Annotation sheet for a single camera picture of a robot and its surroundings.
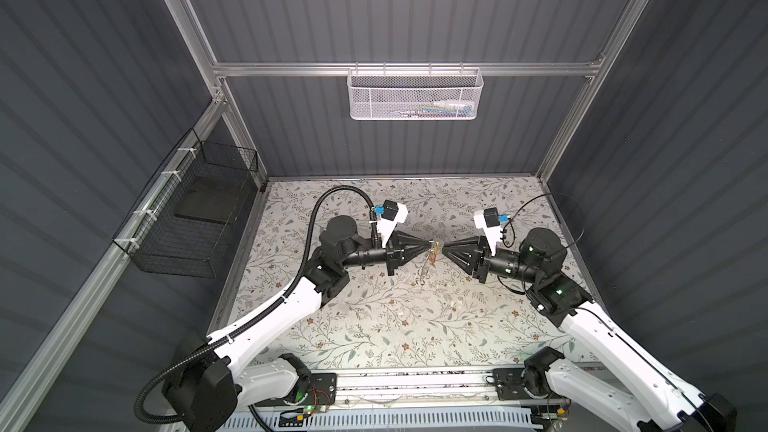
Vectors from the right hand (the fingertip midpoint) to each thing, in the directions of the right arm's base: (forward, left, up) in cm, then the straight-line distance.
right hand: (448, 254), depth 65 cm
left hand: (0, +4, +3) cm, 5 cm away
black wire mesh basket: (+9, +63, 0) cm, 64 cm away
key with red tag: (0, +3, -1) cm, 4 cm away
